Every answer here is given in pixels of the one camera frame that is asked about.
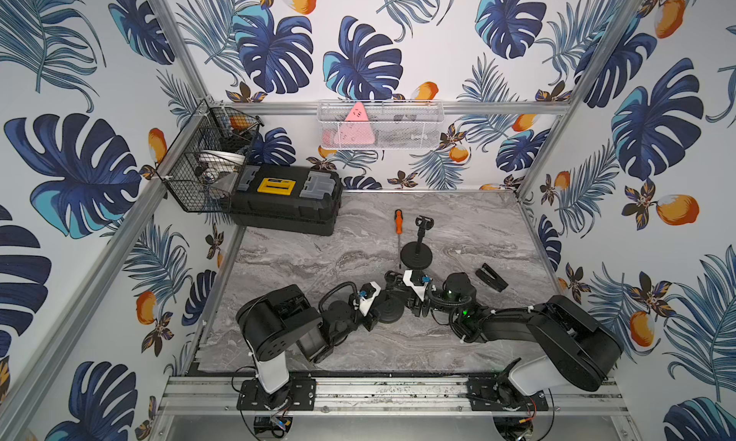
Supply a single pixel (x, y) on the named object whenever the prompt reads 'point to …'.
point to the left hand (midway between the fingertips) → (383, 293)
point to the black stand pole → (424, 222)
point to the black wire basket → (204, 171)
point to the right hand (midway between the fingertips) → (391, 284)
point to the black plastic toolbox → (287, 199)
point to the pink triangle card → (356, 128)
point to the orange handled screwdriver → (399, 222)
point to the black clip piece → (489, 275)
